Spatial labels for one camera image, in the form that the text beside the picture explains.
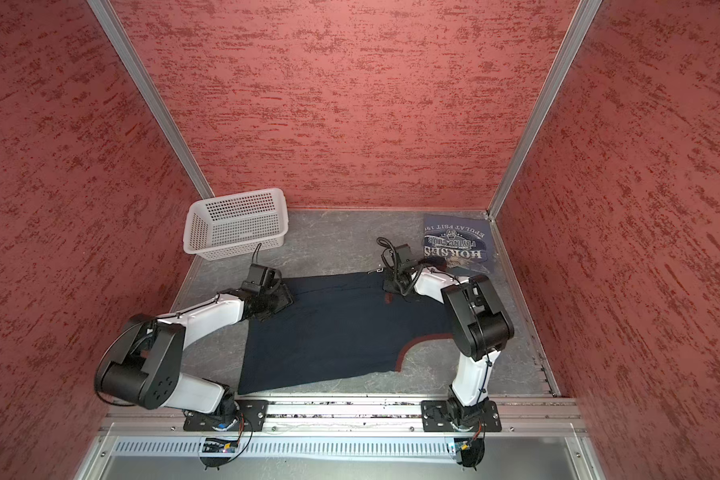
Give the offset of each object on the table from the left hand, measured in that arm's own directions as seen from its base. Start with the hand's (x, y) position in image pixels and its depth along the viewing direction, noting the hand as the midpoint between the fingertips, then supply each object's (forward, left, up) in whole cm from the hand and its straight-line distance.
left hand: (287, 306), depth 93 cm
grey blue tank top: (+27, -60, +1) cm, 66 cm away
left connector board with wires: (-36, +12, -4) cm, 38 cm away
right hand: (+7, -32, -1) cm, 33 cm away
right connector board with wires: (-37, -52, -2) cm, 63 cm away
